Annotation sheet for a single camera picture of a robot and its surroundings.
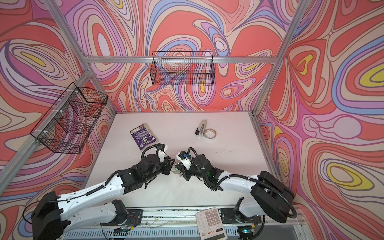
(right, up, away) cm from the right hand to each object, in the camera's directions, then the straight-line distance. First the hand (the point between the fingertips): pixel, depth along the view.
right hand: (179, 168), depth 80 cm
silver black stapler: (+13, +20, +26) cm, 35 cm away
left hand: (-1, +6, -3) cm, 6 cm away
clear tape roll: (+20, +18, +27) cm, 38 cm away
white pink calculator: (+16, -24, -10) cm, 31 cm away
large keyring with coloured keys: (-2, -1, 0) cm, 2 cm away
